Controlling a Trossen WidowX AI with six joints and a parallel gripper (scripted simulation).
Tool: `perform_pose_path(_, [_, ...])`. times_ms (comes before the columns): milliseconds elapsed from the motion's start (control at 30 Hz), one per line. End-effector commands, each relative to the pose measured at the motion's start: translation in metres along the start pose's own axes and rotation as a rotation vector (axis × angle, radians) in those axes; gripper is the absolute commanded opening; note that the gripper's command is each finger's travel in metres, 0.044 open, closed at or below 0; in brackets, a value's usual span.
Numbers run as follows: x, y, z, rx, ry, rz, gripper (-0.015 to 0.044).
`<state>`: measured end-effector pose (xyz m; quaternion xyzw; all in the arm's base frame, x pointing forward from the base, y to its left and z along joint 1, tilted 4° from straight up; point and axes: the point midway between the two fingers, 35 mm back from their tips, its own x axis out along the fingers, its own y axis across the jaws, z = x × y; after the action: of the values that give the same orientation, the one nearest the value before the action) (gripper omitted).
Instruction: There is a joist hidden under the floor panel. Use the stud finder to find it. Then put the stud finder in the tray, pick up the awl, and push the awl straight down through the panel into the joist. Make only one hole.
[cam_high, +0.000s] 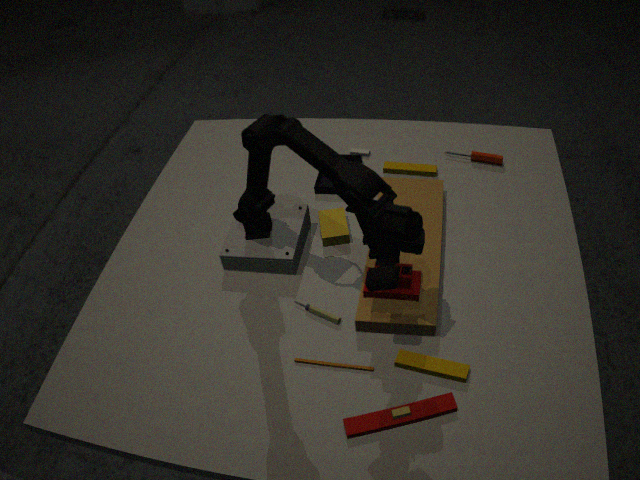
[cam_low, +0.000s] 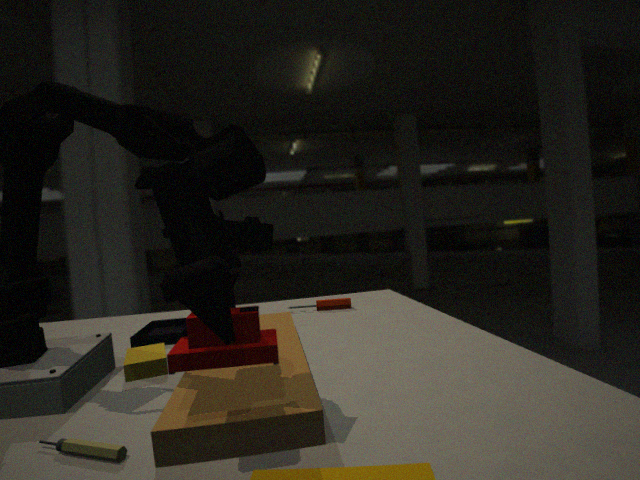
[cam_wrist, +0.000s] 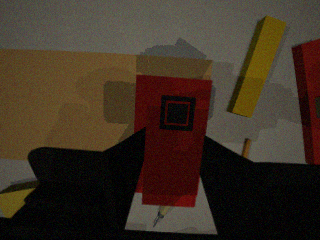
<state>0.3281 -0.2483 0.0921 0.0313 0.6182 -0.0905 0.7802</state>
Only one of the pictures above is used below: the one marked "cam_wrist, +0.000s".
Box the thin orange rod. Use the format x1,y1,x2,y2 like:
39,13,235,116
242,139,251,158

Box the tan wooden panel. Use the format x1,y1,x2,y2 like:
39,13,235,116
0,48,213,161

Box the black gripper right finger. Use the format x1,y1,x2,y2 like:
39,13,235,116
200,135,320,235

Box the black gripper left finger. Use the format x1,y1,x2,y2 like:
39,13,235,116
27,127,146,229

